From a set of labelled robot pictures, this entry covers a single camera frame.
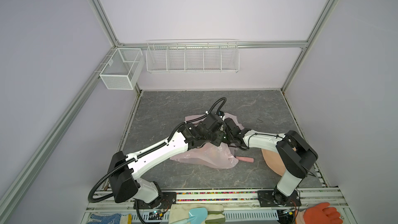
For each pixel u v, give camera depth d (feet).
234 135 2.32
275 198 2.18
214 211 2.33
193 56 3.25
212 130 1.84
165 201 2.42
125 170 1.33
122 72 3.05
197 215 2.24
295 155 1.53
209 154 2.62
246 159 2.77
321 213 2.26
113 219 2.24
